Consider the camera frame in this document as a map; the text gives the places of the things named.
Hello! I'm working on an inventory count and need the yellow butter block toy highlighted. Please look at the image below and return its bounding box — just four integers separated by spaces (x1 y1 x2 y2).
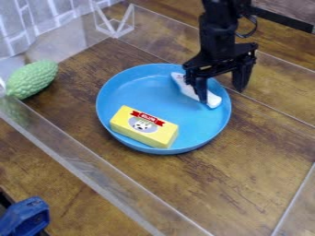
109 105 179 148

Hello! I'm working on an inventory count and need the green bumpy gourd toy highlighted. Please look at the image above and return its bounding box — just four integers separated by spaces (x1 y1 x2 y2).
7 60 57 100

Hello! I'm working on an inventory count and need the clear acrylic front barrier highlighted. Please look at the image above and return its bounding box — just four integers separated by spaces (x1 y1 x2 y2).
0 95 214 236

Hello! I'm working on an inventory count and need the blue round tray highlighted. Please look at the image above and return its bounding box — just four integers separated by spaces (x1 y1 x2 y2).
96 64 231 155

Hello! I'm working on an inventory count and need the grey patterned curtain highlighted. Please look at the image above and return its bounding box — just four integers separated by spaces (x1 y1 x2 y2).
0 0 123 60

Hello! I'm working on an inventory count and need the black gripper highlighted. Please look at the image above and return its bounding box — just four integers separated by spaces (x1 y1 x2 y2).
183 15 259 103

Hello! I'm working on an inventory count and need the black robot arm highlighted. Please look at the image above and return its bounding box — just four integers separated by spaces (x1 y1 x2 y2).
182 0 315 104

